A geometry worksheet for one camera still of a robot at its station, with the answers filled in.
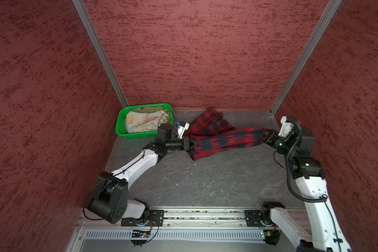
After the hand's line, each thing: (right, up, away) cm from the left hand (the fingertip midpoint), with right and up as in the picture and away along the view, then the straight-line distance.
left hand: (197, 146), depth 78 cm
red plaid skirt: (+11, +6, +25) cm, 28 cm away
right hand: (+29, +7, -7) cm, 30 cm away
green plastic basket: (-51, +9, +23) cm, 56 cm away
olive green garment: (-35, +23, +35) cm, 55 cm away
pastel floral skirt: (-41, +13, +29) cm, 51 cm away
